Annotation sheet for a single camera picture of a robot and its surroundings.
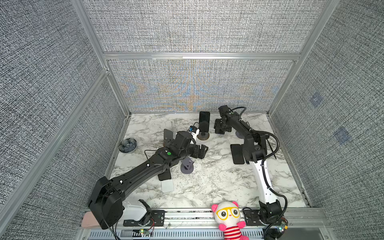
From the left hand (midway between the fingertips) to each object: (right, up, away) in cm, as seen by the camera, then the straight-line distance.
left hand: (201, 146), depth 78 cm
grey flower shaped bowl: (-47, -2, +20) cm, 51 cm away
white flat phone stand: (-19, -23, +6) cm, 30 cm away
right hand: (+17, +10, +33) cm, 39 cm away
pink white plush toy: (+11, -30, -10) cm, 33 cm away
